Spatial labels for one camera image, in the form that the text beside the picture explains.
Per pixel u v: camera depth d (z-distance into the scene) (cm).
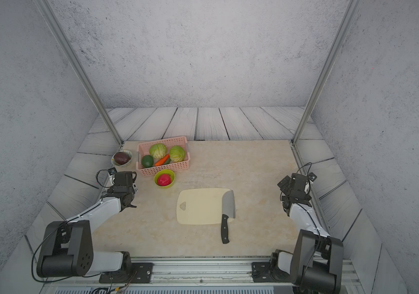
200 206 92
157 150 107
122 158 105
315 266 41
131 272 71
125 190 71
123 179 77
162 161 108
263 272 72
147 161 107
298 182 67
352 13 71
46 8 70
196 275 73
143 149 112
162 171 101
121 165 104
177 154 105
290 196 67
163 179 96
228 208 93
